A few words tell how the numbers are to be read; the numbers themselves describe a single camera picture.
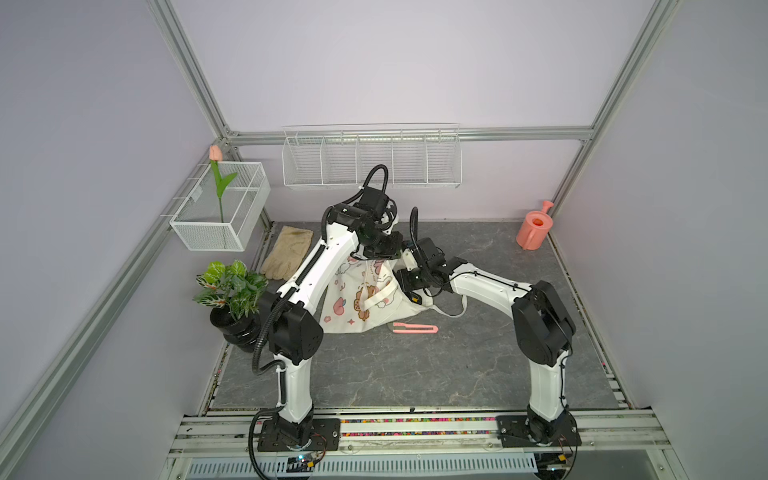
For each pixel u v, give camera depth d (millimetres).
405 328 913
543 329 507
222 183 843
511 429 739
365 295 912
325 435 738
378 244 702
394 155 1021
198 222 728
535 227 1052
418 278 805
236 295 726
